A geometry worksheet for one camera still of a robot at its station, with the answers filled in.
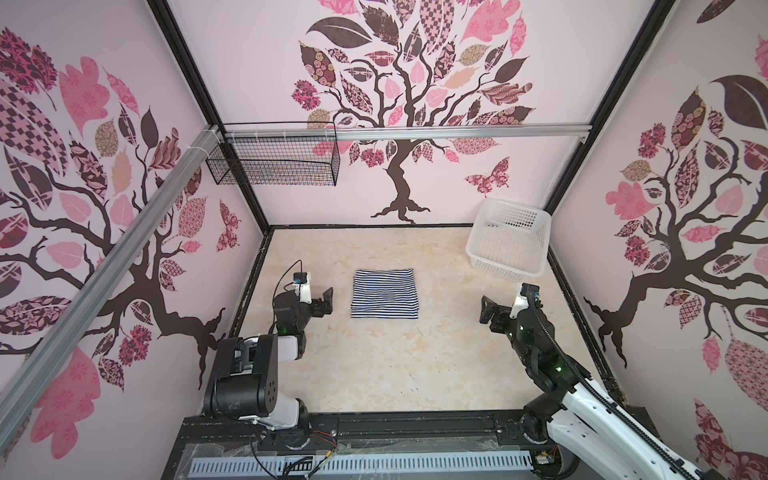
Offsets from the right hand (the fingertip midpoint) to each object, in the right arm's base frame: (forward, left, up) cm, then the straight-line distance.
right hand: (499, 298), depth 79 cm
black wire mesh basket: (+45, +59, +17) cm, 76 cm away
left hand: (+10, +52, -10) cm, 54 cm away
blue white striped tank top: (+11, +32, -15) cm, 37 cm away
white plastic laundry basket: (+37, -18, -17) cm, 44 cm away
